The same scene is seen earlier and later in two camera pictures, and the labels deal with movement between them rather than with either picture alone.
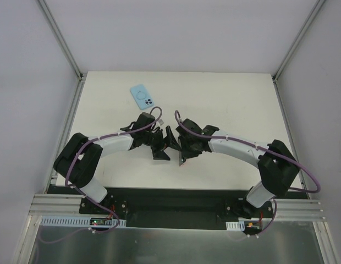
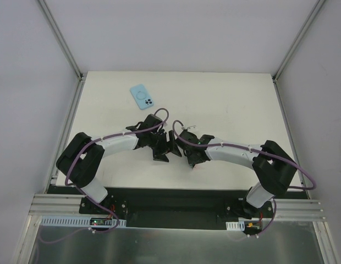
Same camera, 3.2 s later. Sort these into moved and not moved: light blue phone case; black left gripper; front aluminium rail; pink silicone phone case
Moved: pink silicone phone case
Not moved: light blue phone case; black left gripper; front aluminium rail
